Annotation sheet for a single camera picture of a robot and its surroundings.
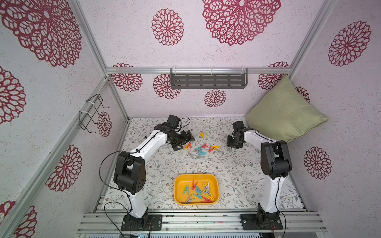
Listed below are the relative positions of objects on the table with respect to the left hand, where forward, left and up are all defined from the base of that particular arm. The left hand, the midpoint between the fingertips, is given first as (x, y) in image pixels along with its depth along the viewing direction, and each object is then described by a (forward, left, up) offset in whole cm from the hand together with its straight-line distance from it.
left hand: (190, 143), depth 87 cm
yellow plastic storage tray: (-19, -10, -13) cm, 25 cm away
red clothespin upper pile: (+7, -10, -15) cm, 19 cm away
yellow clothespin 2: (-27, -12, -13) cm, 32 cm away
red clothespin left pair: (+8, +1, -14) cm, 16 cm away
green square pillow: (+12, -54, +12) cm, 57 cm away
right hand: (+9, -27, -12) cm, 30 cm away
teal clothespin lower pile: (+2, -7, -15) cm, 16 cm away
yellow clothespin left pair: (+7, +3, -14) cm, 16 cm away
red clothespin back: (-20, -2, -13) cm, 24 cm away
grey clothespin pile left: (0, -2, -15) cm, 15 cm away
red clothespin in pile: (+5, -14, -15) cm, 21 cm away
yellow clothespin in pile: (+6, -18, -15) cm, 24 cm away
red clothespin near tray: (-29, -9, -13) cm, 33 cm away
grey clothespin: (-28, 0, -12) cm, 31 cm away
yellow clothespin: (+17, -9, -15) cm, 24 cm away
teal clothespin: (-23, +2, -13) cm, 26 cm away
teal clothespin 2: (-25, -5, -12) cm, 28 cm away
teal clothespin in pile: (+6, -7, -15) cm, 18 cm away
